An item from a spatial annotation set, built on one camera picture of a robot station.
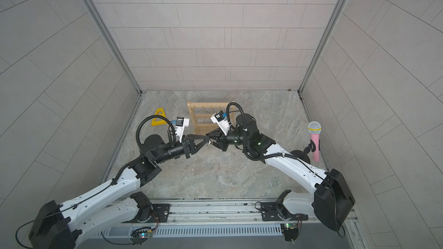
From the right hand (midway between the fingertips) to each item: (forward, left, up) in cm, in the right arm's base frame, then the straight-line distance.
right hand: (207, 139), depth 69 cm
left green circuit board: (-28, +28, -21) cm, 45 cm away
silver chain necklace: (-3, -1, +3) cm, 4 cm away
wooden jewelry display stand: (+34, +9, -25) cm, 43 cm away
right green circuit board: (-30, -31, -25) cm, 50 cm away
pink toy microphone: (0, -43, +2) cm, 43 cm away
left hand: (-3, -1, +3) cm, 5 cm away
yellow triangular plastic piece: (+33, +33, -20) cm, 51 cm away
